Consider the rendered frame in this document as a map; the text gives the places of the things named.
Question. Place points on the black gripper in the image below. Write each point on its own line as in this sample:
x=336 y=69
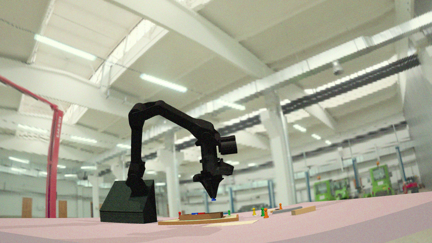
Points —
x=211 y=174

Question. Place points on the tan wooden bar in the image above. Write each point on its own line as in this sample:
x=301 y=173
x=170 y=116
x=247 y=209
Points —
x=303 y=210

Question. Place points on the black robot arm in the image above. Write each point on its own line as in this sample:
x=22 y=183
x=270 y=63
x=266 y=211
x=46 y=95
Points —
x=208 y=138

